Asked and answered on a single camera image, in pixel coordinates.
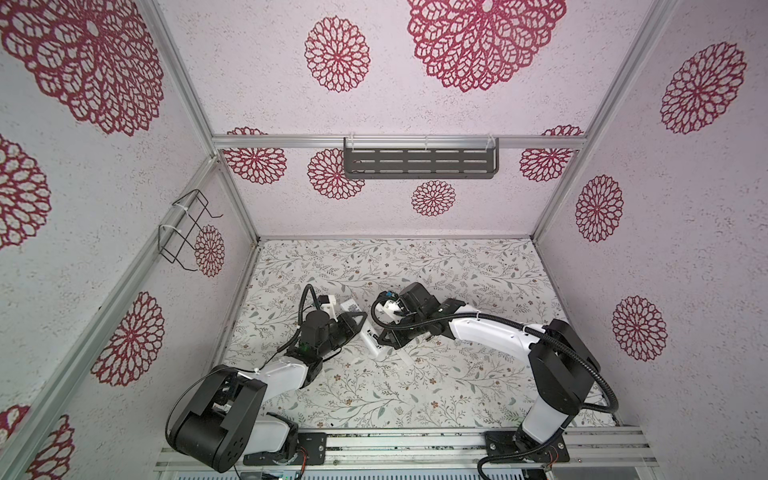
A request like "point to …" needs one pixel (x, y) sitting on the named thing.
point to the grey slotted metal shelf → (421, 157)
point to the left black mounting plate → (312, 450)
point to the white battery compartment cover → (406, 357)
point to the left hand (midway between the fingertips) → (367, 319)
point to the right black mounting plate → (519, 445)
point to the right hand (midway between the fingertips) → (378, 336)
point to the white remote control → (367, 332)
